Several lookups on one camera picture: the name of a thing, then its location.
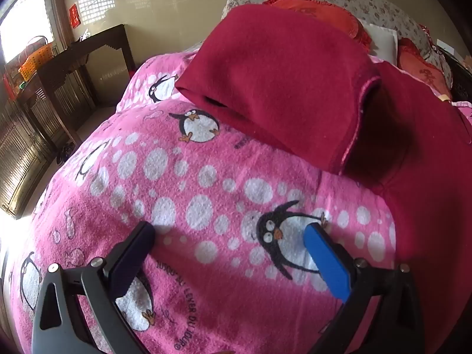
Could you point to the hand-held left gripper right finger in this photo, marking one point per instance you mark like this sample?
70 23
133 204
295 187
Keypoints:
328 261

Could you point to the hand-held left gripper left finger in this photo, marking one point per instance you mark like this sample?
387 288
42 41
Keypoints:
132 258

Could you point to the dark red garment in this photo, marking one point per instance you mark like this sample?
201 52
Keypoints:
287 81

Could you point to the pink penguin print blanket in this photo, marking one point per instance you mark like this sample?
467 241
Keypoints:
206 191

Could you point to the pair of dark shoes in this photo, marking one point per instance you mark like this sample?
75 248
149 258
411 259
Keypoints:
65 153

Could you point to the dark wooden cabinet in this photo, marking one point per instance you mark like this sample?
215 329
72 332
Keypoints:
55 92

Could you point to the red heart cushion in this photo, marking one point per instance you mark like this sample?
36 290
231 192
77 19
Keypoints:
420 66

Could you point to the orange plastic basket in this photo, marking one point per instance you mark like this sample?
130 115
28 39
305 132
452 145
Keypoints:
35 61

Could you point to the white pillow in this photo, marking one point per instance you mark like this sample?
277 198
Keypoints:
383 42

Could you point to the red round ruffled cushion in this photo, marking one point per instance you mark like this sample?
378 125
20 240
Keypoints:
324 11

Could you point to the red paper wall decoration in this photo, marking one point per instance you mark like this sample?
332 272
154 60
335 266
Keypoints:
75 16

